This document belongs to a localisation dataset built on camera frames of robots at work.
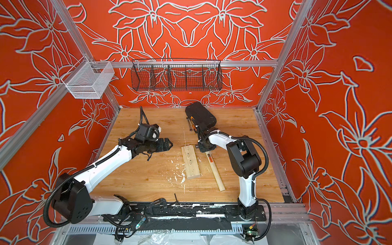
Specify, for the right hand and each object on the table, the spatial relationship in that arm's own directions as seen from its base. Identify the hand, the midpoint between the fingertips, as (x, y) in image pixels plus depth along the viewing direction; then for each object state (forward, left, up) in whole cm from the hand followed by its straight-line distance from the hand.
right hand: (205, 146), depth 97 cm
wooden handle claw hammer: (-16, -5, +1) cm, 17 cm away
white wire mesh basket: (+27, +73, +33) cm, 85 cm away
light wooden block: (-13, +9, +4) cm, 17 cm away
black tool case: (+20, +1, +5) cm, 21 cm away
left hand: (-7, +22, +14) cm, 26 cm away
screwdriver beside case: (+19, +11, 0) cm, 22 cm away
